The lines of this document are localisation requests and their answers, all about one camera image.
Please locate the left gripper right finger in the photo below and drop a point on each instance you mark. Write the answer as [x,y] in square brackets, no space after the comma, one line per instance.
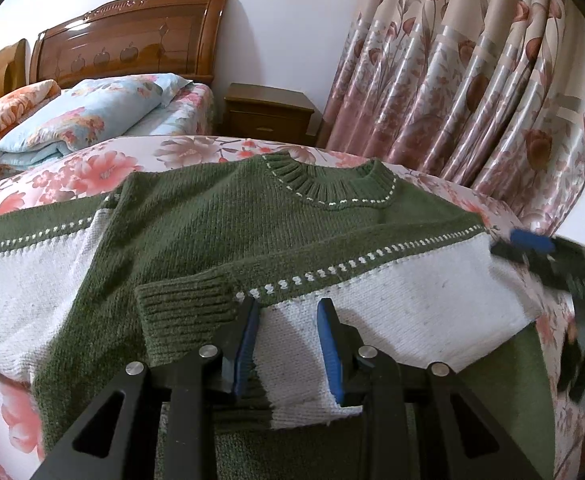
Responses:
[362,376]

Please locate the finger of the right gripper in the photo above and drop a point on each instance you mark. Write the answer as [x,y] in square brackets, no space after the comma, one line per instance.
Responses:
[521,246]

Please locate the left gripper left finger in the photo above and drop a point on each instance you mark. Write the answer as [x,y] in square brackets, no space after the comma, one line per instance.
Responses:
[206,381]

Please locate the green and white knit sweater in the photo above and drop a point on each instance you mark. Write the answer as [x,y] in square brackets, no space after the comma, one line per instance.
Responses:
[152,265]

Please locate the pink floral curtain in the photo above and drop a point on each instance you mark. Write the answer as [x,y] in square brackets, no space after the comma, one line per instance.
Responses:
[487,94]

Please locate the pink floral bed quilt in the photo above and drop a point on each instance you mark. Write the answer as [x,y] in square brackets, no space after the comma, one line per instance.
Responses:
[102,167]

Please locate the dark wooden nightstand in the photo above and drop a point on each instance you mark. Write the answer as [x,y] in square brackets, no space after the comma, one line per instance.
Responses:
[267,113]

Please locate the light blue floral pillow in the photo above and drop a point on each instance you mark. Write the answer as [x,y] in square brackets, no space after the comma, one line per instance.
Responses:
[92,111]

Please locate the carved wooden headboard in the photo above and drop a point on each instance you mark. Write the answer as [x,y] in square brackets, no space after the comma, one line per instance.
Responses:
[129,37]

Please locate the plain wooden headboard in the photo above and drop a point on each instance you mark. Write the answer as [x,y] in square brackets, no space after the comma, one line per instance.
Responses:
[13,74]

